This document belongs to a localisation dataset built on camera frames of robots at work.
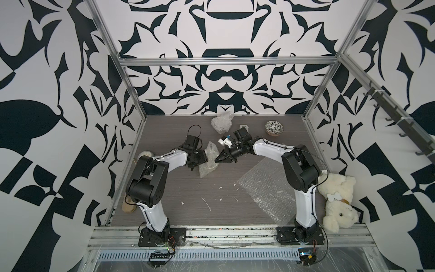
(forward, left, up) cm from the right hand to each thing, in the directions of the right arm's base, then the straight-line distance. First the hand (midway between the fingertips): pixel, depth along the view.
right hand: (216, 158), depth 87 cm
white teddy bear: (-16, -56, -3) cm, 58 cm away
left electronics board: (-41, +25, -14) cm, 49 cm away
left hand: (+6, +8, -8) cm, 13 cm away
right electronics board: (-40, -37, -12) cm, 56 cm away
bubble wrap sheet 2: (+29, -4, -4) cm, 29 cm away
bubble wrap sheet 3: (-8, -26, -11) cm, 29 cm away
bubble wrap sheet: (+5, +2, -4) cm, 7 cm away
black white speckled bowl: (+28, -37, -9) cm, 47 cm away
